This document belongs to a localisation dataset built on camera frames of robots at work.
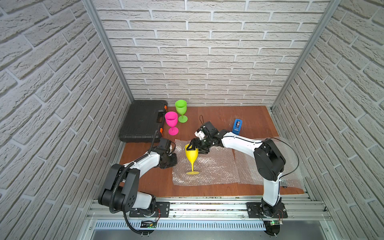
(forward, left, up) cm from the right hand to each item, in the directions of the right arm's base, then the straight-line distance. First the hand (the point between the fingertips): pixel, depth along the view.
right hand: (192, 150), depth 86 cm
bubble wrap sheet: (-8, -15, -8) cm, 19 cm away
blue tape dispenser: (+19, -33, -5) cm, 38 cm away
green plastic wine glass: (+30, +6, +7) cm, 32 cm away
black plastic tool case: (+28, +34, -1) cm, 45 cm away
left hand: (-2, +9, -7) cm, 12 cm away
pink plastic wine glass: (+20, +12, +7) cm, 25 cm away
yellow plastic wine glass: (-4, 0, +2) cm, 5 cm away
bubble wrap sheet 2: (-21, -46, +9) cm, 51 cm away
